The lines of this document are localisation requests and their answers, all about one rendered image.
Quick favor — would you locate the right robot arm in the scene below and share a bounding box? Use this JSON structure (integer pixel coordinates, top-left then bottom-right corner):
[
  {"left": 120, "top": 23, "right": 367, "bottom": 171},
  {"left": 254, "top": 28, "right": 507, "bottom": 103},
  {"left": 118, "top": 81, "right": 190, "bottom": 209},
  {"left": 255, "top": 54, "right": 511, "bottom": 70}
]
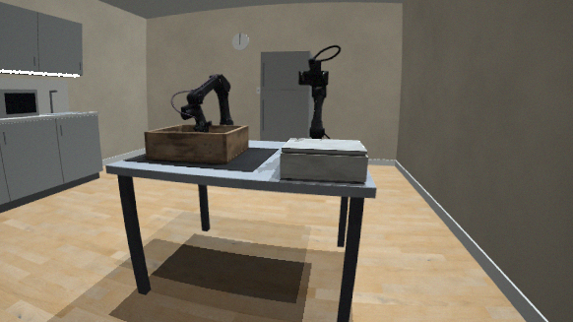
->
[{"left": 180, "top": 75, "right": 233, "bottom": 125}]

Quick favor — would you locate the white bench scale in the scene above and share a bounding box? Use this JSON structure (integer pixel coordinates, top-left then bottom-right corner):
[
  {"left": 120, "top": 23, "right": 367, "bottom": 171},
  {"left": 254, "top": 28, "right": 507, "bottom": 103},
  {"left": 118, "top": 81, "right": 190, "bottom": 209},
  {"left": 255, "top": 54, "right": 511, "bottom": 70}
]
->
[{"left": 280, "top": 138, "right": 368, "bottom": 183}]

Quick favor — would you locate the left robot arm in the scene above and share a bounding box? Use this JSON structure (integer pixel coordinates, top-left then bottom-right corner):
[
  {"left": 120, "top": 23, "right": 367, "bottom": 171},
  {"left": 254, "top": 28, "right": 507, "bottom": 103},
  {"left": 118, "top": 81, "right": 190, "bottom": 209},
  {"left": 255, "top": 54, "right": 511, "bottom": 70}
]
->
[{"left": 308, "top": 58, "right": 325, "bottom": 139}]

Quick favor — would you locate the black rectangular mat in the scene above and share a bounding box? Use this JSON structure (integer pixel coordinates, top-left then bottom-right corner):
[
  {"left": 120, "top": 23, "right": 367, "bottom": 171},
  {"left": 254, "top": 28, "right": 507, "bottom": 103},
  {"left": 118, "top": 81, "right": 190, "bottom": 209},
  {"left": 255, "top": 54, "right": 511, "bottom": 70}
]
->
[{"left": 124, "top": 148, "right": 278, "bottom": 172}]

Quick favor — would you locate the wooden crate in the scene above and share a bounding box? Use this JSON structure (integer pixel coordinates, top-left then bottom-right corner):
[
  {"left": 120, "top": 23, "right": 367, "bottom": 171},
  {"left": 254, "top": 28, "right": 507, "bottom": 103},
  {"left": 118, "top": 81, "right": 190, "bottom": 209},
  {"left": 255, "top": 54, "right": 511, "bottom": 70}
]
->
[{"left": 144, "top": 124, "right": 249, "bottom": 163}]

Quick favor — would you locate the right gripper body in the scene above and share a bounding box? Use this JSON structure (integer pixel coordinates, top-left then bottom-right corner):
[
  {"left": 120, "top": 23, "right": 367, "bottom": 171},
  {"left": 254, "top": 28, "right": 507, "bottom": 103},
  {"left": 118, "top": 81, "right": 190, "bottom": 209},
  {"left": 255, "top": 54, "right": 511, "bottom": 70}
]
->
[{"left": 193, "top": 113, "right": 212, "bottom": 132}]

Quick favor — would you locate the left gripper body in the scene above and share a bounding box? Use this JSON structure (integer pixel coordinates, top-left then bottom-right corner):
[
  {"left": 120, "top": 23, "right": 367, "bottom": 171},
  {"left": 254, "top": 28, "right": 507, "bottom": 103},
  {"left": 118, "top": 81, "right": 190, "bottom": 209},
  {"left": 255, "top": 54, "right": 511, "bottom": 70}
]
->
[{"left": 303, "top": 66, "right": 324, "bottom": 85}]

